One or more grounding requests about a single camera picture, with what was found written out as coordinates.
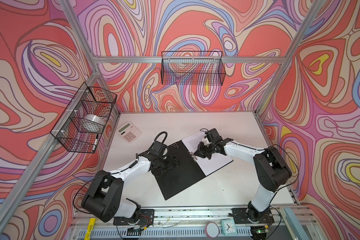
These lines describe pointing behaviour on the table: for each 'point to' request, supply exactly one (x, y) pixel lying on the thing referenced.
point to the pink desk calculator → (129, 132)
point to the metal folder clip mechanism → (193, 156)
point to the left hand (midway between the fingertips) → (176, 165)
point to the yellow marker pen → (91, 224)
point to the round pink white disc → (212, 230)
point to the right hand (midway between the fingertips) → (194, 156)
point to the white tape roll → (93, 120)
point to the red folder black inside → (183, 175)
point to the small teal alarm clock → (229, 227)
